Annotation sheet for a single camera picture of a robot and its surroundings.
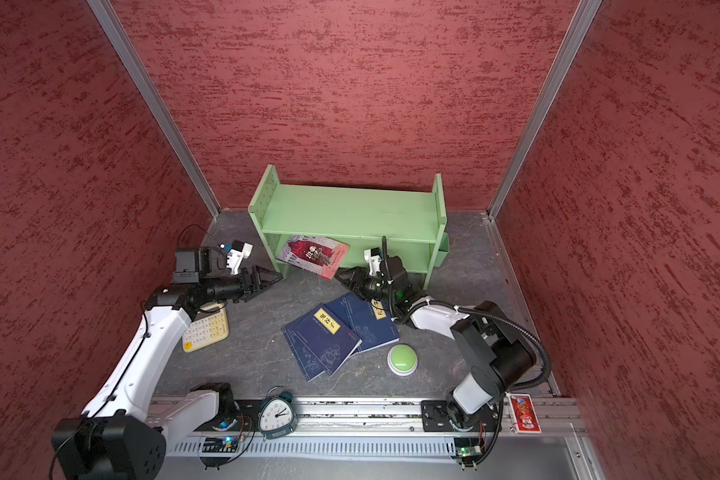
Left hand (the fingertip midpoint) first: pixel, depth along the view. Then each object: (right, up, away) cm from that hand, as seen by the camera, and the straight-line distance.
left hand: (275, 287), depth 74 cm
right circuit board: (+48, -39, -4) cm, 62 cm away
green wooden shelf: (+20, +19, +9) cm, 29 cm away
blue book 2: (+7, -23, +8) cm, 26 cm away
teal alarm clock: (+2, -31, -3) cm, 31 cm away
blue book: (+12, -17, +11) cm, 24 cm away
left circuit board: (-10, -38, -4) cm, 39 cm away
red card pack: (+63, -32, 0) cm, 71 cm away
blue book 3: (+24, -13, +16) cm, 32 cm away
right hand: (+15, -1, +9) cm, 17 cm away
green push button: (+33, -22, +8) cm, 41 cm away
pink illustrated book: (+8, +7, +17) cm, 20 cm away
